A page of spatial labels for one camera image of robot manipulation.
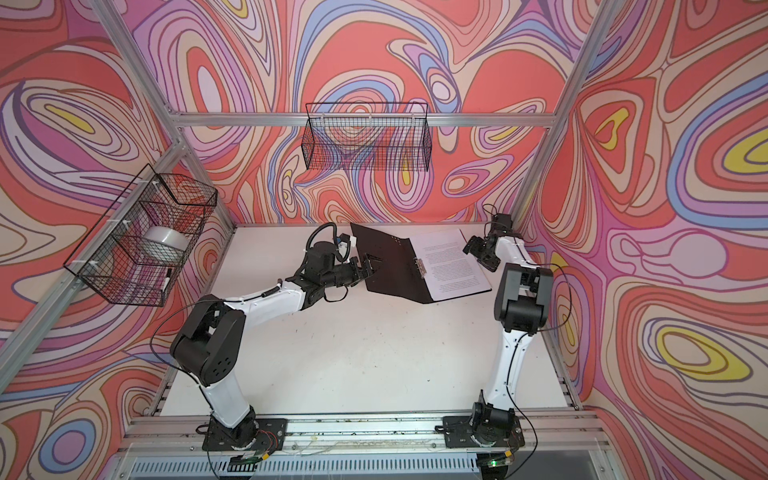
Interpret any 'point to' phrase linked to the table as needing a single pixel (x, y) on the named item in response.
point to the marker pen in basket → (168, 277)
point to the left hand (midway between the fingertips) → (382, 265)
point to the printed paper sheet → (449, 271)
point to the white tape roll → (163, 245)
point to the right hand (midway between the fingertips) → (475, 259)
